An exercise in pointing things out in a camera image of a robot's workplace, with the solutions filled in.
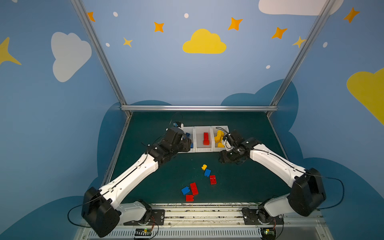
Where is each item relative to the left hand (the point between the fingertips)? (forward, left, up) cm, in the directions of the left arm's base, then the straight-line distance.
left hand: (186, 139), depth 78 cm
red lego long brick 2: (-19, -5, -21) cm, 28 cm away
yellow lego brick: (-6, -11, -22) cm, 25 cm away
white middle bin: (+18, -8, -20) cm, 28 cm away
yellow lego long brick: (+9, -22, -18) cm, 30 cm away
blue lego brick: (-9, -13, -21) cm, 27 cm away
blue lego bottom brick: (-20, 0, -21) cm, 29 cm away
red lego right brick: (-14, -16, -21) cm, 30 cm away
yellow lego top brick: (+12, -20, -16) cm, 28 cm away
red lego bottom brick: (-24, -2, -22) cm, 32 cm away
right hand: (-5, -22, -11) cm, 25 cm away
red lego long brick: (+12, -13, -21) cm, 27 cm away
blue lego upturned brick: (+18, 0, -19) cm, 26 cm away
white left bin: (+18, -2, -15) cm, 24 cm away
